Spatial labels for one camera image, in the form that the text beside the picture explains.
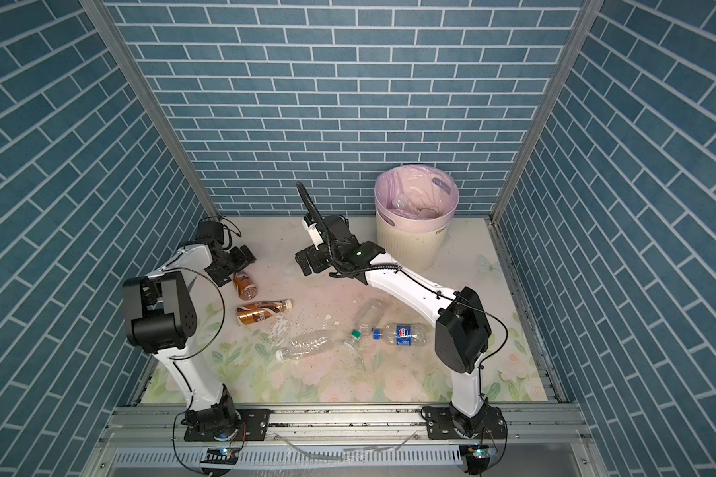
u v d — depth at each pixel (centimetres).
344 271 59
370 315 95
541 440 79
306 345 85
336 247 62
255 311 89
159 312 52
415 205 104
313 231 72
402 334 84
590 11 71
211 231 79
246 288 93
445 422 74
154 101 87
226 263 83
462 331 47
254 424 74
